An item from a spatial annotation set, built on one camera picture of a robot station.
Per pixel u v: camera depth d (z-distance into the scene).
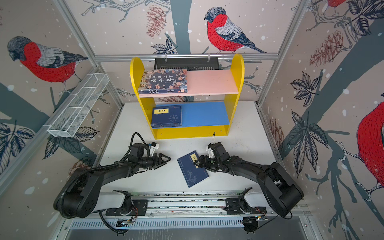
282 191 0.42
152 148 0.83
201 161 0.79
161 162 0.77
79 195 0.43
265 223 0.70
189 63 0.91
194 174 0.84
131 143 0.73
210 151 0.83
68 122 0.72
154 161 0.77
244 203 0.65
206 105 1.02
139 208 0.73
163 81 0.73
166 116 0.91
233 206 0.73
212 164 0.75
